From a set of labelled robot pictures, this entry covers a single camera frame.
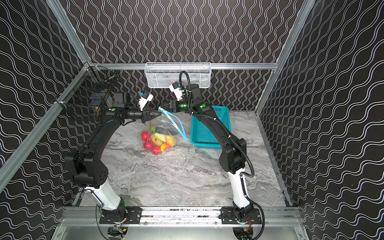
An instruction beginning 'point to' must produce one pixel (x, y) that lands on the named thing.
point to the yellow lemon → (157, 141)
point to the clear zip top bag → (167, 120)
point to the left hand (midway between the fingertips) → (163, 113)
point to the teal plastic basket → (202, 136)
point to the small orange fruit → (165, 146)
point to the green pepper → (153, 129)
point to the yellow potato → (170, 140)
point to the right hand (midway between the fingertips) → (163, 106)
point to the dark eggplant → (163, 130)
